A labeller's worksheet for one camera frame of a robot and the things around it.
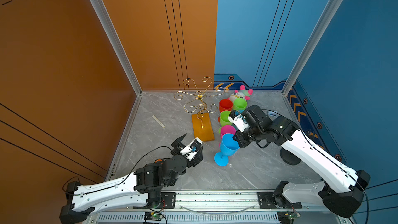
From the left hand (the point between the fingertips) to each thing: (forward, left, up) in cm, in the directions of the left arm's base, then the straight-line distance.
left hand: (192, 140), depth 68 cm
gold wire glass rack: (+21, -2, +1) cm, 21 cm away
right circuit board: (-26, -44, -24) cm, 56 cm away
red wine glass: (+27, -18, -7) cm, 33 cm away
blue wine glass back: (-4, -16, +3) cm, 17 cm away
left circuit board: (-26, +18, -25) cm, 40 cm away
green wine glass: (+31, -27, -10) cm, 42 cm away
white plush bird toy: (+47, -33, -17) cm, 60 cm away
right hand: (+2, -18, -1) cm, 18 cm away
